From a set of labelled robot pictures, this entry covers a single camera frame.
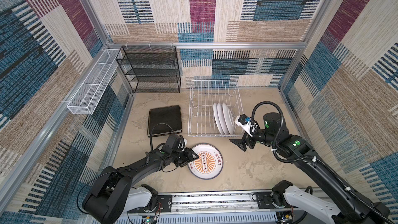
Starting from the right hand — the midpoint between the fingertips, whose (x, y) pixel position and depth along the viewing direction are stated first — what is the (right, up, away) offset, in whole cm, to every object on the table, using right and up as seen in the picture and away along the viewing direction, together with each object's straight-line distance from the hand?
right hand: (237, 132), depth 72 cm
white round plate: (-12, -19, +13) cm, 26 cm away
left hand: (-19, -15, +11) cm, 26 cm away
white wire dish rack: (-15, +20, +43) cm, 50 cm away
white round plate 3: (-6, +10, +15) cm, 19 cm away
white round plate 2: (-8, +7, +13) cm, 17 cm away
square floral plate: (-36, +6, +30) cm, 47 cm away
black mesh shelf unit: (-52, +38, +39) cm, 75 cm away
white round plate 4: (-1, +5, +13) cm, 14 cm away
